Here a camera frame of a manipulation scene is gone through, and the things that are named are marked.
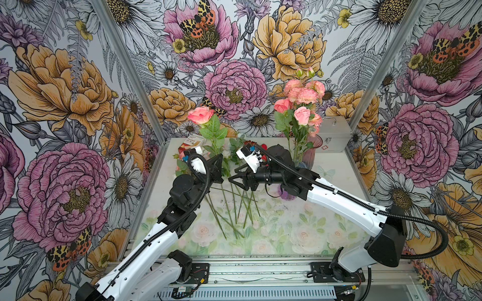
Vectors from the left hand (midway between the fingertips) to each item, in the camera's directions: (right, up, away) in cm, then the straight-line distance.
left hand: (223, 160), depth 69 cm
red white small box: (-25, +10, +46) cm, 54 cm away
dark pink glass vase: (+40, +2, +28) cm, 49 cm away
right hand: (+4, -7, 0) cm, 8 cm away
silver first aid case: (+58, +15, +37) cm, 70 cm away
